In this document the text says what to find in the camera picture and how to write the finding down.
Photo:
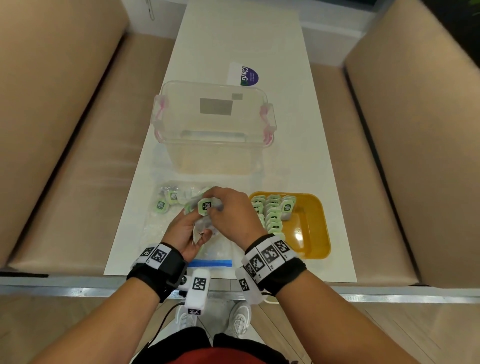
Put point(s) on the person's left hand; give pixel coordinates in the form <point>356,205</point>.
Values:
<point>176,234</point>

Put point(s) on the person's right hand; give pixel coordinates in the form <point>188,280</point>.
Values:
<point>240,221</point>

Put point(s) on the clear zip bag with tea bags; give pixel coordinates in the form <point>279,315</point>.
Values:
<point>150,232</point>

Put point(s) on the tea bags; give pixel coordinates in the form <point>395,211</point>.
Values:
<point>202,227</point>
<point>170,197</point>
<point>273,213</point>

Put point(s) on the yellow tray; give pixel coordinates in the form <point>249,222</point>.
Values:
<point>315,225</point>

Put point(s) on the person's left forearm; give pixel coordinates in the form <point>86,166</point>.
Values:
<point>101,326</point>

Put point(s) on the person's left white shoe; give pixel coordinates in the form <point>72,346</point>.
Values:
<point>184,318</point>

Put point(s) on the person's white shoe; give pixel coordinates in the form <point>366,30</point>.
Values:
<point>184,318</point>
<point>239,318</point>

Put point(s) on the person's right white shoe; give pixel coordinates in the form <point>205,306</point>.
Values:
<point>239,318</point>

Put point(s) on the person's black trousers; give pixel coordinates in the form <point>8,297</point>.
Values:
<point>176,337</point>

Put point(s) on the person's red shirt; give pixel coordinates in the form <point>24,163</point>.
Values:
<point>225,358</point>

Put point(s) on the black left wristband with markers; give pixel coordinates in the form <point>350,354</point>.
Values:
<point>165,272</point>

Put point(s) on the marker cube on right wrist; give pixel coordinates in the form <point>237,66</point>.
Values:
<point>249,290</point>

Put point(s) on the clear storage box pink latches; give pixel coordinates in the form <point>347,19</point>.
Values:
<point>213,153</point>

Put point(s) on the grey rectangular label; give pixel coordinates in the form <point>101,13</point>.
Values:
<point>215,107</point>

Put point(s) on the white and purple sticker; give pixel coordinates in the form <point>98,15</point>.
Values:
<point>243,74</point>

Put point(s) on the beige bench seat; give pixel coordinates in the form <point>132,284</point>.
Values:
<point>412,150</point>
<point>67,131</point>

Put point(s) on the black planter box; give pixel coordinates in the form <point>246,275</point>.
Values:
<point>457,26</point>

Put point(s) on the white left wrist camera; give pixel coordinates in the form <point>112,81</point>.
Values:
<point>197,290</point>

